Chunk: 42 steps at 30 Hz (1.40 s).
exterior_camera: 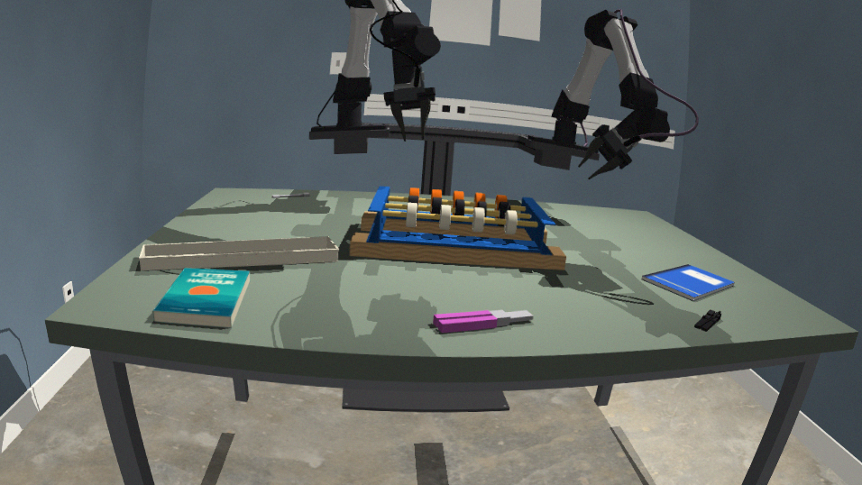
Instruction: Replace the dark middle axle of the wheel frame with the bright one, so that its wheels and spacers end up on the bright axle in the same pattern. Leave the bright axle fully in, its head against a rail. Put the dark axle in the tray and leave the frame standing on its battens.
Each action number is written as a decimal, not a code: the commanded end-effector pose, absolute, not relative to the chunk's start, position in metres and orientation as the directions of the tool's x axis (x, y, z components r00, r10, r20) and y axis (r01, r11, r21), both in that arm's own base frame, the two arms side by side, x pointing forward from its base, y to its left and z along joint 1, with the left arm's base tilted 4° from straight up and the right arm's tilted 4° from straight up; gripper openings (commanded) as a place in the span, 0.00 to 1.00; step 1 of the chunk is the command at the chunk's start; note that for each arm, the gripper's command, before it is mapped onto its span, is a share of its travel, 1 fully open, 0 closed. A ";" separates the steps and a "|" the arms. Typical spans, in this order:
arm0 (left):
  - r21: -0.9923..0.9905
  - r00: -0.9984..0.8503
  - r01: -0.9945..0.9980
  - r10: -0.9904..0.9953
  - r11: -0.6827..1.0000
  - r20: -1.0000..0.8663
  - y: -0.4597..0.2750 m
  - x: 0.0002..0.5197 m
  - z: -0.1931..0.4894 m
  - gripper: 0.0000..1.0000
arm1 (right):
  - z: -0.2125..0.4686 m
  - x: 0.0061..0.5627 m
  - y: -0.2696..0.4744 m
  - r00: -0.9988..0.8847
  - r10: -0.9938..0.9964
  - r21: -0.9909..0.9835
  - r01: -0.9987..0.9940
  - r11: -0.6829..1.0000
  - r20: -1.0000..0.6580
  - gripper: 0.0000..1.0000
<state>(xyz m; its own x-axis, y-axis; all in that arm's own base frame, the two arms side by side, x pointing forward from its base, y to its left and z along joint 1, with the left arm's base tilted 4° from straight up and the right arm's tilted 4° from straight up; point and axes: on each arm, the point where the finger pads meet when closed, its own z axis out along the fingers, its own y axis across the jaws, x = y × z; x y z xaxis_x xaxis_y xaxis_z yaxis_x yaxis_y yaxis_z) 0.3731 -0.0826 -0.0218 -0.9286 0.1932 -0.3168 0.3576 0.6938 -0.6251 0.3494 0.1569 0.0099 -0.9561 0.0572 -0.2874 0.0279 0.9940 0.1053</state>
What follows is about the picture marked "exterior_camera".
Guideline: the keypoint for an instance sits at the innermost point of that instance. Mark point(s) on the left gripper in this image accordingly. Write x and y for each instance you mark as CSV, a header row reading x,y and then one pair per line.
x,y
620,159

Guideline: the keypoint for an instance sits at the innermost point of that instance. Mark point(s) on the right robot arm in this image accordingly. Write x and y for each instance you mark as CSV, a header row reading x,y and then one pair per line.
x,y
354,81

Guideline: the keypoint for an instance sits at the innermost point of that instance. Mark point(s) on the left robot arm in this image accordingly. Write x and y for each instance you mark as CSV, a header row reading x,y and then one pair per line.
x,y
636,93

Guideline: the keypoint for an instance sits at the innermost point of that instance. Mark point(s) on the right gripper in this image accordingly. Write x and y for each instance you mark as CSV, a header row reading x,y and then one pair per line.
x,y
405,76

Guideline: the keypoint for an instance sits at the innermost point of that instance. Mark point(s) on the teal paperback book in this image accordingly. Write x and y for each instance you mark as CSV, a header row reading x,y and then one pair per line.
x,y
203,297

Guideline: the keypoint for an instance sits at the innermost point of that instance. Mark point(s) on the light brown wooden block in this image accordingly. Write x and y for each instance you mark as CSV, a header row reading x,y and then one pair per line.
x,y
433,227
416,252

